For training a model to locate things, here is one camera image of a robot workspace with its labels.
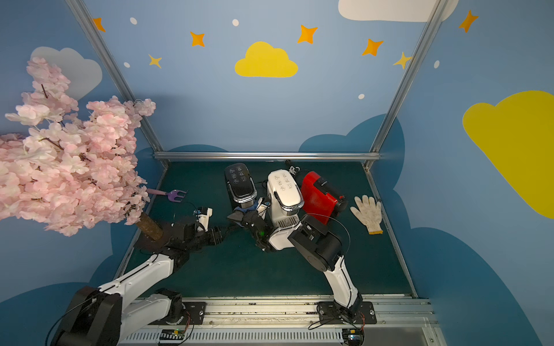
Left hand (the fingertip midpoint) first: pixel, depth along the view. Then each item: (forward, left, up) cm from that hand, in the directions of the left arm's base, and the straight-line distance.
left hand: (226, 226), depth 87 cm
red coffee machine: (+8, -39, +8) cm, 40 cm away
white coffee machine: (+4, -24, +14) cm, 28 cm away
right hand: (+10, -8, -3) cm, 13 cm away
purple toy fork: (+21, +33, -9) cm, 40 cm away
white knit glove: (+13, -65, -9) cm, 67 cm away
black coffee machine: (+10, -7, +14) cm, 18 cm away
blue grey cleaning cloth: (+8, -4, -3) cm, 9 cm away
